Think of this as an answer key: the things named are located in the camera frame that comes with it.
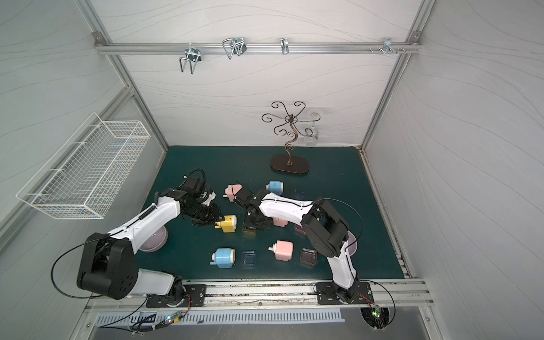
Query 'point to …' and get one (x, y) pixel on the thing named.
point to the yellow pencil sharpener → (229, 225)
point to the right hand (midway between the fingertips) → (252, 226)
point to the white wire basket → (81, 182)
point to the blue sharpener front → (224, 258)
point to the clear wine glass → (311, 139)
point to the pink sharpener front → (283, 250)
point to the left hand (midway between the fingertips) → (220, 220)
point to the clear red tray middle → (300, 229)
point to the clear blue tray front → (248, 258)
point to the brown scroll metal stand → (282, 163)
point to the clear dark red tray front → (309, 256)
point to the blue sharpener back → (275, 187)
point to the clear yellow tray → (249, 232)
